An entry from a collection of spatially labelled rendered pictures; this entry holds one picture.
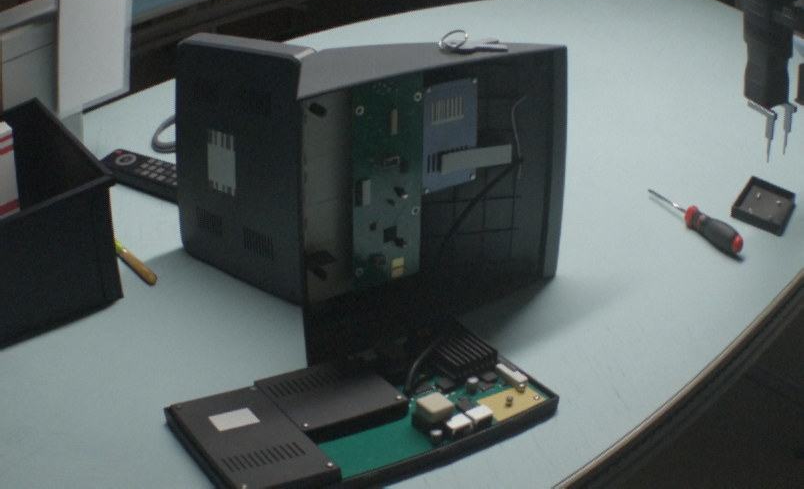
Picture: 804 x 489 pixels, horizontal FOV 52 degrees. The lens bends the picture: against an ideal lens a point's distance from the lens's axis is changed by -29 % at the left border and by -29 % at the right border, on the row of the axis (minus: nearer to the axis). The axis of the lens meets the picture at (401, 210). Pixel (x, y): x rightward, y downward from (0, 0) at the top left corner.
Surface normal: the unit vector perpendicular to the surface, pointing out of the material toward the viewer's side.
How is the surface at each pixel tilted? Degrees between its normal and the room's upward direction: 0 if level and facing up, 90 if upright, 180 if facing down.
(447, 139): 90
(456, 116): 90
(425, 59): 0
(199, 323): 0
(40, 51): 90
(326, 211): 90
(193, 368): 0
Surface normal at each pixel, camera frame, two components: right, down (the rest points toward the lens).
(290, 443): 0.01, -0.89
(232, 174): -0.57, 0.36
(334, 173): 0.59, 0.37
